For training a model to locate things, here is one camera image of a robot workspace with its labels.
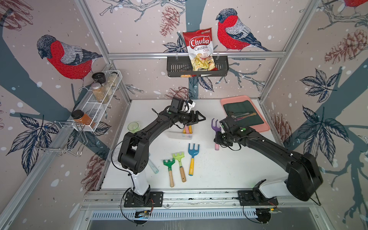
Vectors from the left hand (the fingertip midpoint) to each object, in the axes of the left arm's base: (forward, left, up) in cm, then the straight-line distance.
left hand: (204, 118), depth 82 cm
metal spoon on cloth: (+17, -26, -20) cm, 37 cm away
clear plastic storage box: (0, +12, -19) cm, 22 cm away
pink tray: (+7, -43, -21) cm, 49 cm away
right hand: (-8, -6, -10) cm, 15 cm away
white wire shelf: (-1, +59, +9) cm, 60 cm away
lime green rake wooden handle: (-15, +15, -21) cm, 30 cm away
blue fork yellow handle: (+5, +8, -19) cm, 22 cm away
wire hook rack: (-21, +60, +15) cm, 65 cm away
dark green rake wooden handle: (-20, +21, -21) cm, 35 cm away
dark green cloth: (+26, -31, -21) cm, 46 cm away
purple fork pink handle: (+3, +10, -18) cm, 21 cm away
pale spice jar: (+20, +56, +13) cm, 61 cm away
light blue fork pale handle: (-22, +31, -20) cm, 43 cm away
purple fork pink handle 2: (-2, -9, -8) cm, 12 cm away
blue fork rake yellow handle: (-13, +6, -20) cm, 24 cm away
